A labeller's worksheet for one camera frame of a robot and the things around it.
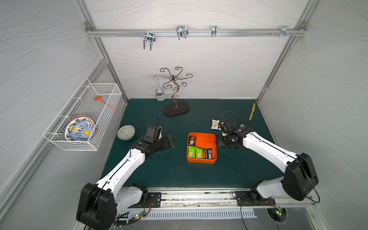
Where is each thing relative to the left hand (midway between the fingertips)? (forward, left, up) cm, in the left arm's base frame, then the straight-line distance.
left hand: (170, 143), depth 82 cm
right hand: (+3, -30, -2) cm, 30 cm away
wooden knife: (+36, -62, -12) cm, 72 cm away
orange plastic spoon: (+16, +39, +20) cm, 47 cm away
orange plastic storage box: (+6, -21, -7) cm, 23 cm away
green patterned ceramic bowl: (+13, +33, -9) cm, 37 cm away
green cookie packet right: (-1, -17, -9) cm, 20 cm away
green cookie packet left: (-1, -13, -9) cm, 15 cm away
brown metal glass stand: (+38, -5, -11) cm, 40 cm away
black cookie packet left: (+6, -13, -9) cm, 17 cm away
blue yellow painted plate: (-5, +37, +22) cm, 43 cm away
